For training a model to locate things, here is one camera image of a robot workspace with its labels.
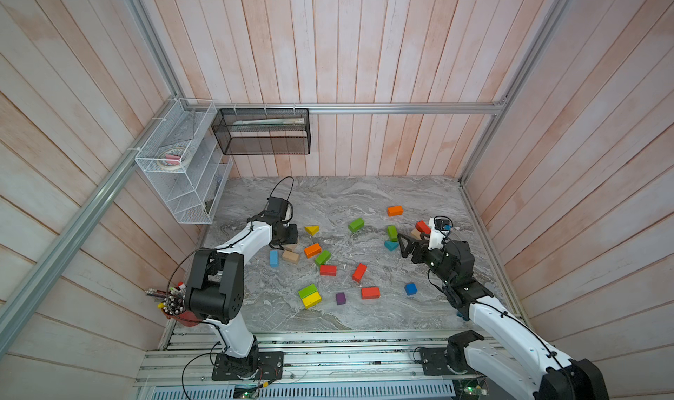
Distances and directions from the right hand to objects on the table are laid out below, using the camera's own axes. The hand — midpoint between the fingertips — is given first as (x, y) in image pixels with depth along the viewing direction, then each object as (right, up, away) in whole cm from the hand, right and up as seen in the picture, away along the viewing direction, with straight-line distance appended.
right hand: (409, 233), depth 82 cm
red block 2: (-12, -21, +6) cm, 25 cm away
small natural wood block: (-40, -10, +13) cm, 43 cm away
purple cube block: (-22, -22, +3) cm, 31 cm away
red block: (-15, -15, +10) cm, 24 cm away
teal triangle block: (-3, -6, +13) cm, 14 cm away
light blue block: (-46, -10, +11) cm, 48 cm away
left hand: (-40, -4, +13) cm, 42 cm away
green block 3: (-33, -20, +5) cm, 39 cm away
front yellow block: (-31, -22, +2) cm, 38 cm away
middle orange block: (-32, -8, +13) cm, 36 cm away
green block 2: (-28, -11, +12) cm, 32 cm away
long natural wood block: (-40, -7, +13) cm, 43 cm away
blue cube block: (+2, -20, +5) cm, 20 cm away
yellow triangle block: (-32, -1, +19) cm, 37 cm away
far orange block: (+3, +6, +29) cm, 30 cm away
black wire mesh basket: (-53, +39, +22) cm, 69 cm away
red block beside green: (-26, -15, +10) cm, 32 cm away
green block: (-15, +1, +22) cm, 26 cm away
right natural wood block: (+8, -2, +18) cm, 20 cm away
